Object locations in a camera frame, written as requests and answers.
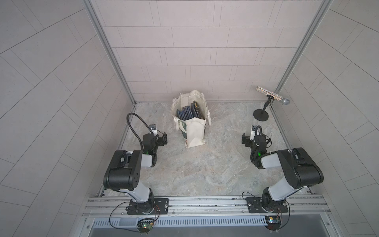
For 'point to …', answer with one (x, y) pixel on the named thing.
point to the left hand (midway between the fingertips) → (159, 130)
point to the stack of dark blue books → (187, 113)
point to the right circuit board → (273, 222)
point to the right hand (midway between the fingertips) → (251, 131)
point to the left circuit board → (145, 225)
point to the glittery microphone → (285, 101)
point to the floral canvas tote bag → (192, 132)
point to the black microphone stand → (261, 115)
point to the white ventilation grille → (246, 220)
